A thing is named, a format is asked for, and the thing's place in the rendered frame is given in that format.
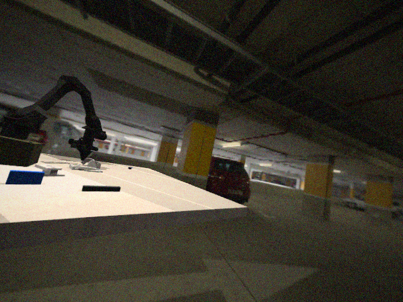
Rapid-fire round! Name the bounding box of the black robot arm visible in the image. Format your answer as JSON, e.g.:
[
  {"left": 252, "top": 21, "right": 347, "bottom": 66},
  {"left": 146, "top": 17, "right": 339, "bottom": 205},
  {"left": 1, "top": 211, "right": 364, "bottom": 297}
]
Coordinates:
[{"left": 0, "top": 75, "right": 107, "bottom": 140}]

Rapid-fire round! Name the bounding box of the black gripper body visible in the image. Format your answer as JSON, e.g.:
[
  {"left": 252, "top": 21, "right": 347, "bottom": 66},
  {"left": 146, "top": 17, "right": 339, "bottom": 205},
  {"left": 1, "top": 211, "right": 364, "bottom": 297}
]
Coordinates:
[{"left": 71, "top": 136, "right": 98, "bottom": 151}]

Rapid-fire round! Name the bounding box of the black flat bar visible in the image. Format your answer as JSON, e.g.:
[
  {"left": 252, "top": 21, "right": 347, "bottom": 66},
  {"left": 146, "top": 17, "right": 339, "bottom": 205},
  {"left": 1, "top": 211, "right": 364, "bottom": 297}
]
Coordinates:
[{"left": 81, "top": 185, "right": 120, "bottom": 192}]

